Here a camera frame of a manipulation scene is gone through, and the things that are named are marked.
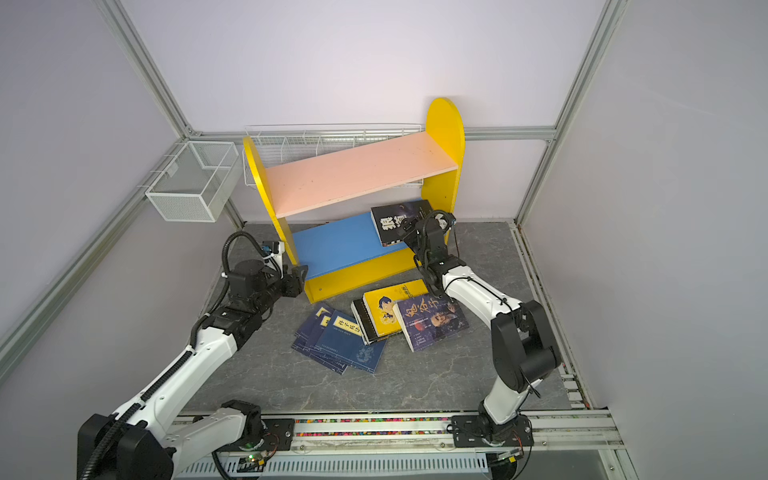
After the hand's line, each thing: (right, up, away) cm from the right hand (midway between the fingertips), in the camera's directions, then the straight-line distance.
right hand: (408, 228), depth 88 cm
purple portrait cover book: (+6, -27, 0) cm, 28 cm away
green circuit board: (-39, -59, -16) cm, 72 cm away
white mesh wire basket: (-74, +17, +16) cm, 78 cm away
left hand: (-30, -12, -7) cm, 33 cm away
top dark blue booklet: (-19, -32, -3) cm, 37 cm away
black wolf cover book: (-5, +3, +9) cm, 11 cm away
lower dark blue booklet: (-29, -37, -2) cm, 47 cm away
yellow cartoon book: (-10, -25, +1) cm, 27 cm away
